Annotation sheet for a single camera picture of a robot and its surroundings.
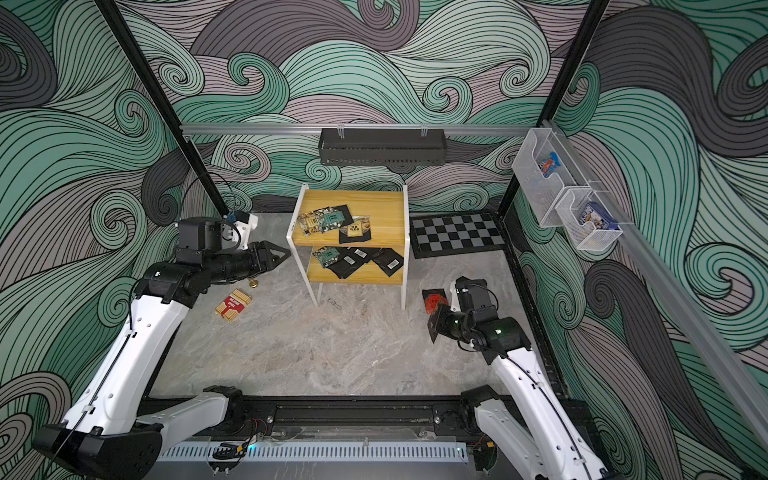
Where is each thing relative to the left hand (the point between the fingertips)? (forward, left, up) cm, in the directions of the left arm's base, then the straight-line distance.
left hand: (284, 252), depth 68 cm
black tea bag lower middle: (+11, -17, -16) cm, 26 cm away
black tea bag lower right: (+9, -25, -15) cm, 31 cm away
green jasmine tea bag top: (+9, -10, +2) cm, 14 cm away
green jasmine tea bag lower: (+11, -6, -16) cm, 20 cm away
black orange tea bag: (+6, -17, +1) cm, 18 cm away
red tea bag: (+5, -40, -31) cm, 51 cm away
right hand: (-8, -37, -18) cm, 42 cm away
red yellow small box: (+2, +24, -30) cm, 39 cm away
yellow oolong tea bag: (+8, -5, +1) cm, 10 cm away
